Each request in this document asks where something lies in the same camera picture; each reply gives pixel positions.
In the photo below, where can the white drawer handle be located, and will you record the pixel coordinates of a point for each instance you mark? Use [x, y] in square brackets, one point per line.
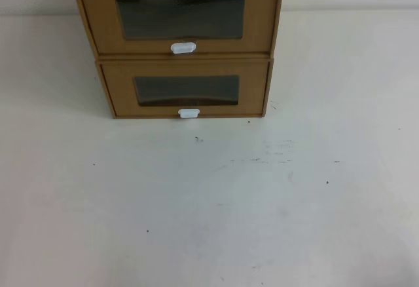
[188, 113]
[183, 48]

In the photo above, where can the cardboard drawer with window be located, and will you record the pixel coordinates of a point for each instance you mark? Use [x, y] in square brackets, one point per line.
[98, 21]
[121, 87]

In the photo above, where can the lower cardboard box shell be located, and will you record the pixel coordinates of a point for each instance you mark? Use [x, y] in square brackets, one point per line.
[98, 70]

